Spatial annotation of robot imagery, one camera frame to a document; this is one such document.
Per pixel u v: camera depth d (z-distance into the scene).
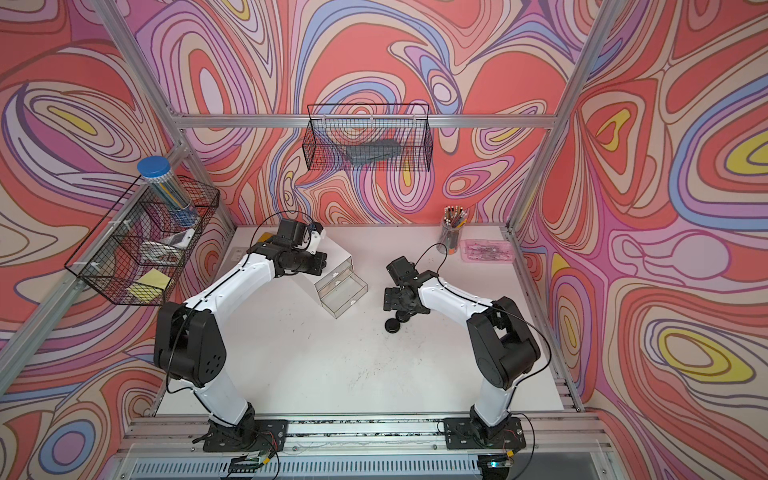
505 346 0.47
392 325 0.93
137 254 0.74
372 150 0.88
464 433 0.72
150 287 0.64
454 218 1.01
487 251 1.12
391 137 0.93
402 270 0.74
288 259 0.66
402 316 0.95
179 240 0.73
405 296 0.66
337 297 0.97
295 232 0.71
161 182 0.72
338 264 0.91
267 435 0.73
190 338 0.46
